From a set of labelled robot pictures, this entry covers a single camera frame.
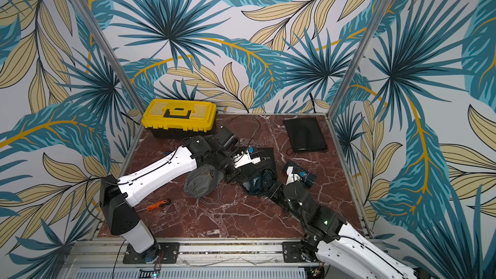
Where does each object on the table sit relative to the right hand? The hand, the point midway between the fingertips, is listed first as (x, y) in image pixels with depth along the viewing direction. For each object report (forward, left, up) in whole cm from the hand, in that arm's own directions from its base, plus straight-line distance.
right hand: (263, 183), depth 71 cm
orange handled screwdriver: (0, +43, -17) cm, 47 cm away
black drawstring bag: (+37, -28, -19) cm, 50 cm away
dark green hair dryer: (0, +3, -2) cm, 3 cm away
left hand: (+1, +7, 0) cm, 7 cm away
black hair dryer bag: (+8, -2, +2) cm, 8 cm away
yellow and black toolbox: (+37, +40, -2) cm, 55 cm away
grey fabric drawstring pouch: (+8, +25, -13) cm, 30 cm away
